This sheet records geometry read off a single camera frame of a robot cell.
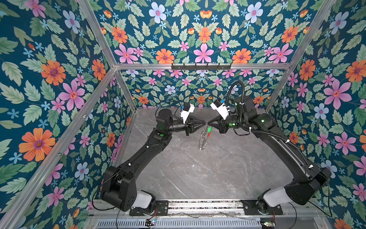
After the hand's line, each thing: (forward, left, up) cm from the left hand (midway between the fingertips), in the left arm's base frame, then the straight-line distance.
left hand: (205, 121), depth 65 cm
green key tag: (-1, -3, -6) cm, 6 cm away
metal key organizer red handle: (-4, 0, -9) cm, 9 cm away
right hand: (+2, -3, -2) cm, 4 cm away
